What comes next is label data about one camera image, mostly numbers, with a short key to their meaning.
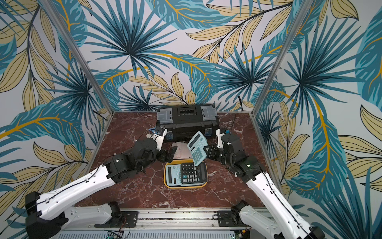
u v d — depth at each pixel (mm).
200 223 733
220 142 620
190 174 817
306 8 689
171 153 618
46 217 386
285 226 383
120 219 652
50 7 677
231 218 732
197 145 757
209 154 597
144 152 481
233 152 501
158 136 579
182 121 852
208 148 683
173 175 819
